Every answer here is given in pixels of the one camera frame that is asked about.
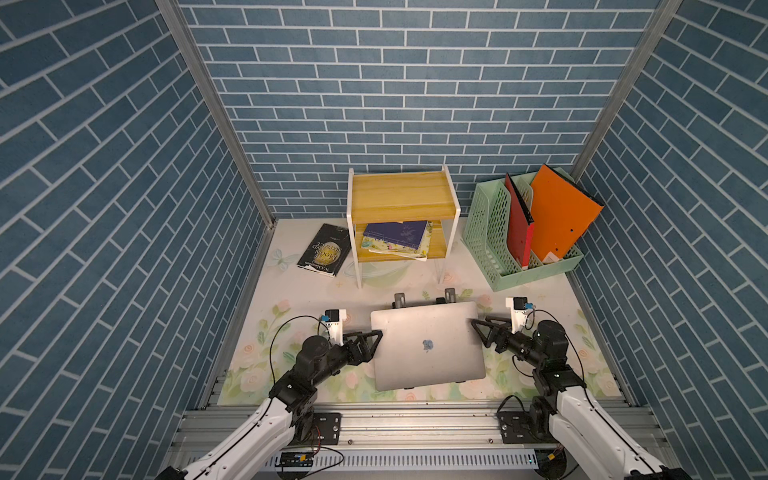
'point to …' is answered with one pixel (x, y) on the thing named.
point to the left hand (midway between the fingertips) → (379, 338)
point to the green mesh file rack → (488, 239)
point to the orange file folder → (562, 211)
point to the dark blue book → (408, 233)
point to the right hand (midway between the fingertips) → (482, 322)
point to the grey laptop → (427, 346)
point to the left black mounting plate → (320, 429)
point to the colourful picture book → (381, 246)
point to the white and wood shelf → (402, 196)
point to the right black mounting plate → (515, 428)
